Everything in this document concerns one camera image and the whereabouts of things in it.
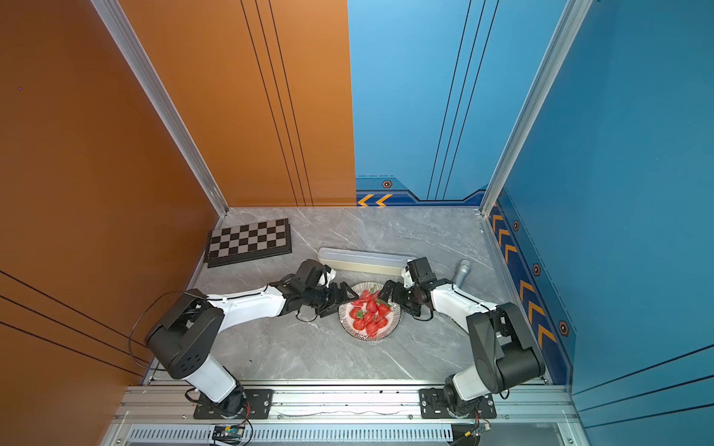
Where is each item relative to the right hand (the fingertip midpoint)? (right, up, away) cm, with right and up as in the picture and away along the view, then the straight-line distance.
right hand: (389, 300), depth 90 cm
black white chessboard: (-53, +18, +15) cm, 58 cm away
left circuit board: (-44, -31, -18) cm, 57 cm away
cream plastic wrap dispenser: (-8, +12, +9) cm, 17 cm away
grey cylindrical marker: (+26, +8, +7) cm, 28 cm away
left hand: (-11, +1, -3) cm, 12 cm away
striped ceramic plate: (-14, -6, -4) cm, 16 cm away
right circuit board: (+21, -28, -21) cm, 40 cm away
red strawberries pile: (-7, -3, -4) cm, 9 cm away
